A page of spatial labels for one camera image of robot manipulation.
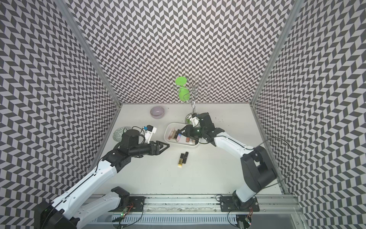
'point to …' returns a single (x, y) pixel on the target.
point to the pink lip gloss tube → (170, 133)
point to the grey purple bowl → (157, 112)
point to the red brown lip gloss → (188, 140)
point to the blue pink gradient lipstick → (178, 137)
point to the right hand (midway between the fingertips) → (181, 134)
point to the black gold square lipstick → (179, 165)
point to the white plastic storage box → (182, 140)
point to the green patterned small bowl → (117, 133)
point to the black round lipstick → (185, 157)
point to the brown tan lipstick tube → (174, 134)
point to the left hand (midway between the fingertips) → (165, 147)
